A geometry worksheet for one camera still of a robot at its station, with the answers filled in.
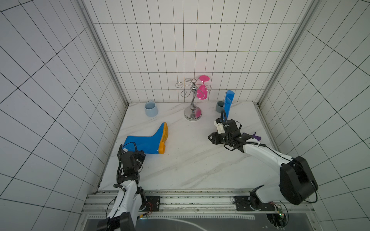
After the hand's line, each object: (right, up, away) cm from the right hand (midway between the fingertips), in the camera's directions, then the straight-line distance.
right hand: (211, 133), depth 88 cm
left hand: (-42, -11, -1) cm, 44 cm away
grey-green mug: (+10, +18, +19) cm, 28 cm away
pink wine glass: (-4, +28, +16) cm, 33 cm away
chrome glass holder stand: (-11, +13, +24) cm, 29 cm away
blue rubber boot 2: (+10, +21, -1) cm, 23 cm away
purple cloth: (+34, -5, +11) cm, 36 cm away
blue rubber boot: (-36, -7, +1) cm, 37 cm away
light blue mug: (-44, +16, +20) cm, 51 cm away
